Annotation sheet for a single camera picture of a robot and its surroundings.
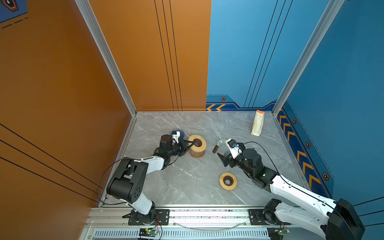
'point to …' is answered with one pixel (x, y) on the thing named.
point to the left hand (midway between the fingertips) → (194, 142)
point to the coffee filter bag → (258, 123)
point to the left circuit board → (148, 232)
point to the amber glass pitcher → (197, 154)
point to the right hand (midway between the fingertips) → (225, 148)
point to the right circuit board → (283, 231)
